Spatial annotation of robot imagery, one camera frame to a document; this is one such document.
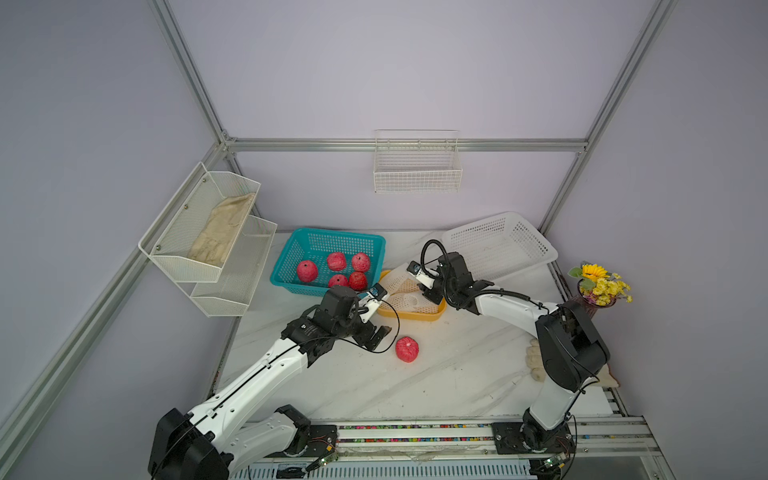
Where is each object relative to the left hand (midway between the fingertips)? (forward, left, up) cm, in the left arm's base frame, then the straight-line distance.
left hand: (373, 320), depth 79 cm
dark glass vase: (+2, -57, +4) cm, 57 cm away
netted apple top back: (+28, +15, -9) cm, 33 cm away
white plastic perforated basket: (+40, -47, -14) cm, 63 cm away
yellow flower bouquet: (+5, -58, +9) cm, 59 cm away
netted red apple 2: (+20, +13, -9) cm, 25 cm away
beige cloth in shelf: (+20, +42, +15) cm, 49 cm away
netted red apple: (+24, +24, -9) cm, 35 cm away
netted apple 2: (+20, +7, -10) cm, 23 cm away
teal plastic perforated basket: (+36, +29, -9) cm, 47 cm away
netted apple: (+28, +6, -10) cm, 30 cm away
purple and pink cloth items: (-10, -67, -16) cm, 70 cm away
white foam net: (+9, -10, -5) cm, 15 cm away
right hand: (+18, -16, -6) cm, 25 cm away
